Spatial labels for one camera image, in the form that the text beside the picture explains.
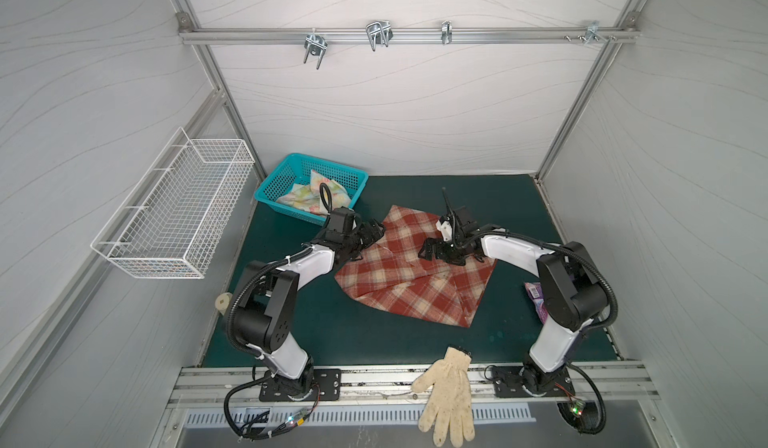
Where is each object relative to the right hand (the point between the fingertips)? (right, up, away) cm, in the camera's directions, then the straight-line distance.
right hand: (434, 249), depth 94 cm
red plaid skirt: (-15, -7, -2) cm, 16 cm away
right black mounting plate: (+16, -31, -21) cm, 41 cm away
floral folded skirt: (-46, +17, +17) cm, 52 cm away
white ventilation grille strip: (-12, -36, -24) cm, 45 cm away
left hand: (-16, +6, -2) cm, 18 cm away
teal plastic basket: (-52, +28, +23) cm, 64 cm away
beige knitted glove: (0, -34, -22) cm, 41 cm away
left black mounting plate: (-31, -31, -20) cm, 48 cm away
